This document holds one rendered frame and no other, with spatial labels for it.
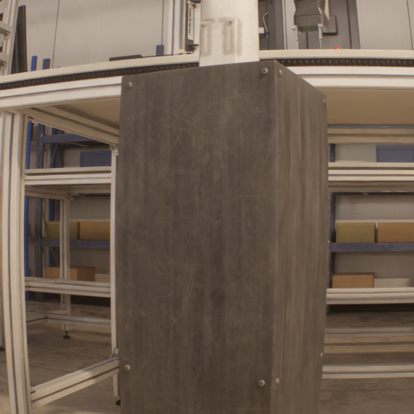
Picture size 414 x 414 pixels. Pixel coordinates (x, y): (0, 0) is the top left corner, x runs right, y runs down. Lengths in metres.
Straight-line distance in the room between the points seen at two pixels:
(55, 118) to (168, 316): 1.05
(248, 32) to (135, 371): 0.53
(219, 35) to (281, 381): 0.51
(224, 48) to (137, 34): 5.34
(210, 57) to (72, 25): 5.70
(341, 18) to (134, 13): 3.23
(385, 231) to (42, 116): 3.74
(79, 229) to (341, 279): 2.20
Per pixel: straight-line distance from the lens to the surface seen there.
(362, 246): 5.14
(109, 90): 1.50
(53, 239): 5.85
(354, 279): 5.19
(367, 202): 5.64
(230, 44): 1.01
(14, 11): 3.55
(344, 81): 1.38
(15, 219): 1.69
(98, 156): 5.74
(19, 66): 4.12
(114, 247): 2.33
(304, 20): 1.50
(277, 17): 1.65
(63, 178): 3.27
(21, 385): 1.74
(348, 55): 1.38
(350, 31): 3.56
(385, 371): 2.24
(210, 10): 1.04
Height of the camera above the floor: 0.62
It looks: 2 degrees up
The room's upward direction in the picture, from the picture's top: 1 degrees clockwise
